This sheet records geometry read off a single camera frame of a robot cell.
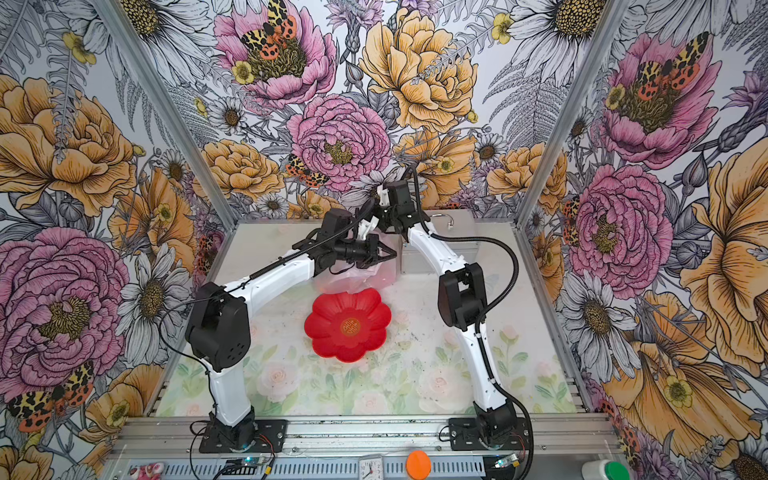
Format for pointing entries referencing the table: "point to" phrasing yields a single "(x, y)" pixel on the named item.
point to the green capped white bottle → (599, 469)
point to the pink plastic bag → (373, 277)
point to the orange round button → (418, 465)
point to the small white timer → (371, 467)
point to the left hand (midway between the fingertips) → (395, 259)
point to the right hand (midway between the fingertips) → (354, 218)
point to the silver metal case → (447, 223)
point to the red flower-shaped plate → (347, 325)
